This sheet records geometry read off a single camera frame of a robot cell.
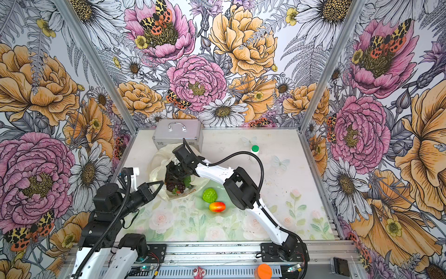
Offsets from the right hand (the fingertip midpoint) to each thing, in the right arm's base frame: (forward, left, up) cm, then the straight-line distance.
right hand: (162, 180), depth 86 cm
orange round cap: (-37, -44, -1) cm, 58 cm away
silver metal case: (+28, -2, +6) cm, 29 cm away
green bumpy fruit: (-7, -23, -4) cm, 24 cm away
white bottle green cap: (+19, -48, -1) cm, 51 cm away
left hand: (-11, -7, +12) cm, 18 cm away
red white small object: (-37, -20, -5) cm, 42 cm away
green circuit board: (-36, -59, -11) cm, 70 cm away
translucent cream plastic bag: (+7, +1, +8) cm, 11 cm away
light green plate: (-4, -29, -11) cm, 31 cm away
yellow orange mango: (-12, -27, -6) cm, 30 cm away
